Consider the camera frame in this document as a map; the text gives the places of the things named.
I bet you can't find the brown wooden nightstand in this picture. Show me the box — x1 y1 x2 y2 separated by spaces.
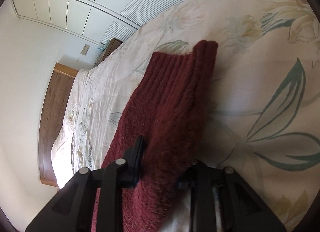
95 38 123 66

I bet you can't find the floral white bed cover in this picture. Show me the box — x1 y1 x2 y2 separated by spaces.
51 0 319 231

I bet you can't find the beige wall switch plate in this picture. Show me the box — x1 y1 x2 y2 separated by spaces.
81 44 90 56

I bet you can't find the dark red knitted sweater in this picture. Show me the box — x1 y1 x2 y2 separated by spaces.
102 40 218 231

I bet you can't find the brown wooden headboard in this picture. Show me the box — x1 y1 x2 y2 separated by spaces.
38 63 78 187

